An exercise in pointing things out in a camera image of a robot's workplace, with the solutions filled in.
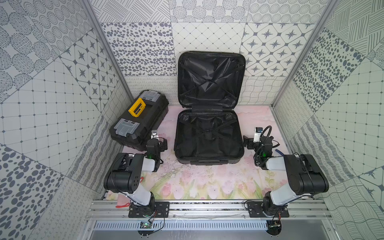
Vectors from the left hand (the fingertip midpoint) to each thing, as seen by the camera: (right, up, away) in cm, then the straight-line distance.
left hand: (159, 138), depth 94 cm
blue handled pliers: (+78, -9, +1) cm, 78 cm away
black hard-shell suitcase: (+32, +5, +8) cm, 34 cm away
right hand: (+60, +1, +1) cm, 60 cm away
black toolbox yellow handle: (-13, +8, -8) cm, 17 cm away
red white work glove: (-13, -32, -18) cm, 39 cm away
